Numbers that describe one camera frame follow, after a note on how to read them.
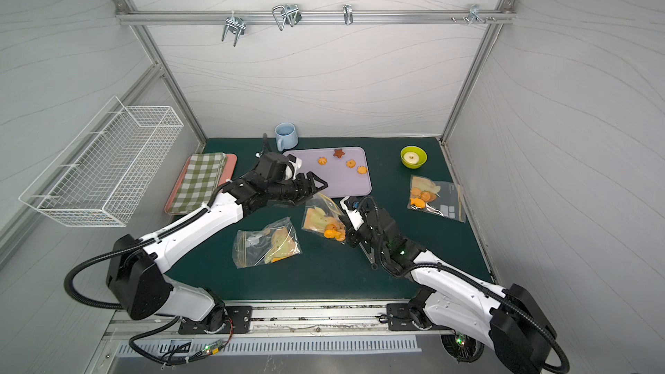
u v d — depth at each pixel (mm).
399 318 732
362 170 1081
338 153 1146
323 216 892
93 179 663
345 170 1092
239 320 736
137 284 405
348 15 781
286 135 1094
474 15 767
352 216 678
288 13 752
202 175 1069
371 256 841
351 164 1112
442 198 1010
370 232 682
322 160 1121
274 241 881
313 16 775
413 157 1109
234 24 782
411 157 1109
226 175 1077
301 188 688
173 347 718
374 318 758
